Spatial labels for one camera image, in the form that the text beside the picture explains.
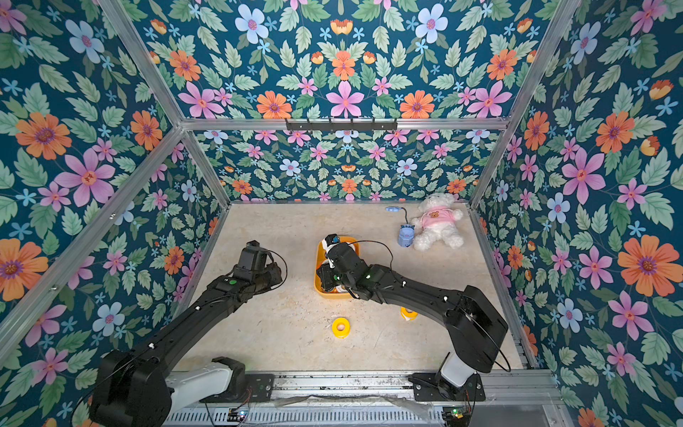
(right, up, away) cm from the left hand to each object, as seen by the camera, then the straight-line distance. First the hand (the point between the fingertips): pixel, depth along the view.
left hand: (280, 269), depth 86 cm
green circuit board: (-8, -38, -14) cm, 41 cm away
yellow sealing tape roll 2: (+43, -15, 0) cm, 45 cm away
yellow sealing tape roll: (+20, -20, -2) cm, 29 cm away
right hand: (+14, +1, -6) cm, 15 cm away
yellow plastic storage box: (+12, +2, +13) cm, 17 cm away
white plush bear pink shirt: (+57, +17, +18) cm, 62 cm away
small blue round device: (+38, +20, +4) cm, 43 cm away
